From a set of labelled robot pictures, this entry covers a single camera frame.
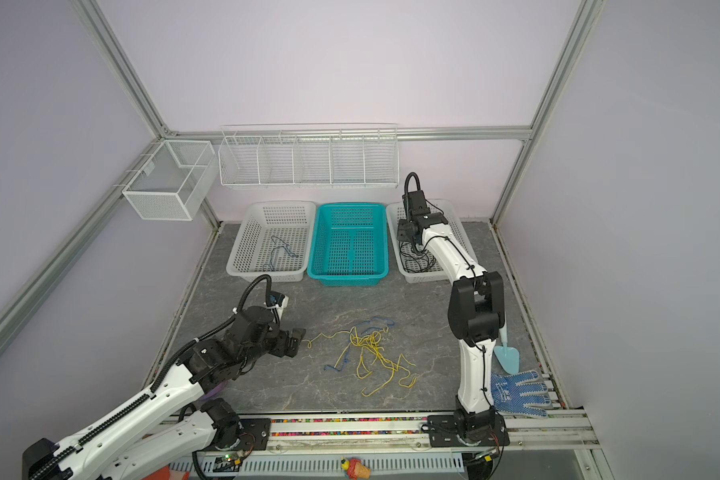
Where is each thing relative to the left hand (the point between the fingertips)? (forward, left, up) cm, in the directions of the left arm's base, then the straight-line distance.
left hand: (288, 330), depth 78 cm
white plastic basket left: (+52, +7, -11) cm, 54 cm away
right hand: (+30, -37, +3) cm, 48 cm away
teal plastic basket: (+39, -16, -12) cm, 44 cm away
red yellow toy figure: (-30, -16, -9) cm, 36 cm away
